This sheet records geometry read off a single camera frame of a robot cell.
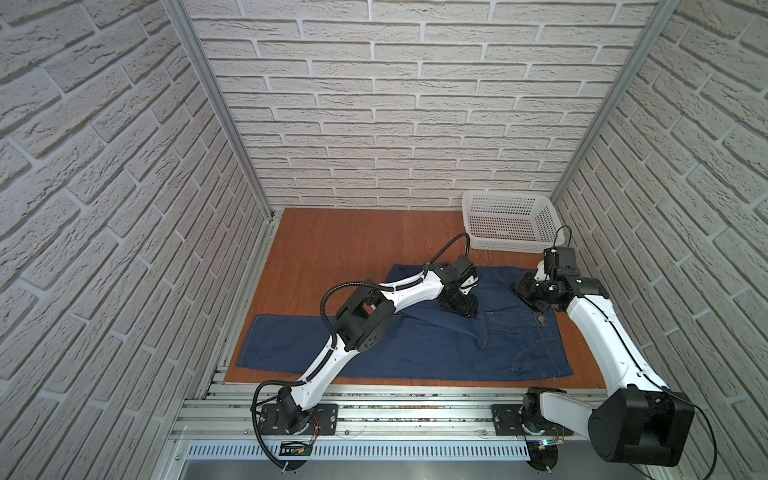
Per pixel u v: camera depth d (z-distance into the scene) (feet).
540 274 2.38
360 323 1.94
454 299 2.66
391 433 2.39
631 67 2.56
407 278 2.16
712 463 1.29
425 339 2.84
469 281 2.62
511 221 3.86
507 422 2.41
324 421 2.40
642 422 1.29
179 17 2.29
